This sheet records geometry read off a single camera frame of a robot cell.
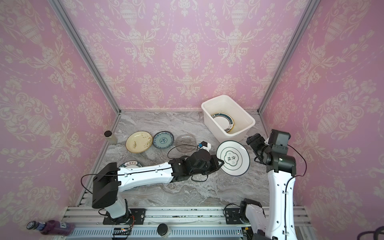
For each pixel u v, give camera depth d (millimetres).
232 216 729
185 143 1029
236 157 745
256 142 625
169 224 740
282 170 437
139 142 1025
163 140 1030
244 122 999
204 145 696
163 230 628
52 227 661
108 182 475
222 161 715
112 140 973
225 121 1110
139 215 745
